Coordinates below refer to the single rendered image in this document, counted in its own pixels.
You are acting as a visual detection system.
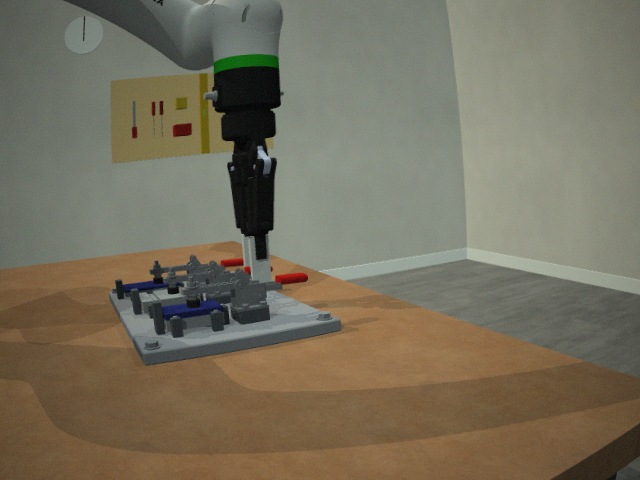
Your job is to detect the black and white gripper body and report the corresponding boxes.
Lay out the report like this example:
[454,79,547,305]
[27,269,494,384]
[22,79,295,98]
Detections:
[221,110,276,178]

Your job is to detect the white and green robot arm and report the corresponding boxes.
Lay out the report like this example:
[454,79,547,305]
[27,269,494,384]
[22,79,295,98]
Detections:
[64,0,284,114]

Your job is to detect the grey toggle clamp with red handle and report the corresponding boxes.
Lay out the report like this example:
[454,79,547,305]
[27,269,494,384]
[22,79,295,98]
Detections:
[149,255,244,286]
[181,269,308,325]

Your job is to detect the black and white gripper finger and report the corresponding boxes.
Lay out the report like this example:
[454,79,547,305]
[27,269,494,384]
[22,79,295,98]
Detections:
[227,154,250,268]
[238,146,277,282]

